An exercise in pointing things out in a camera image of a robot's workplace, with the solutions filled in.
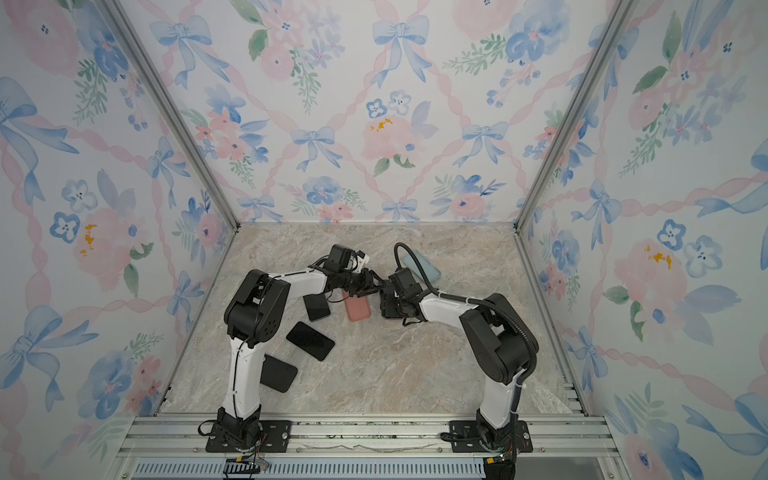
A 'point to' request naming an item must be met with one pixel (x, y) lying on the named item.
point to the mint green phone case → (411, 264)
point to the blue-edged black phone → (317, 306)
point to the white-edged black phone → (310, 340)
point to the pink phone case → (358, 308)
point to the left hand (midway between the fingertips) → (385, 284)
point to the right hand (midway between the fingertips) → (390, 304)
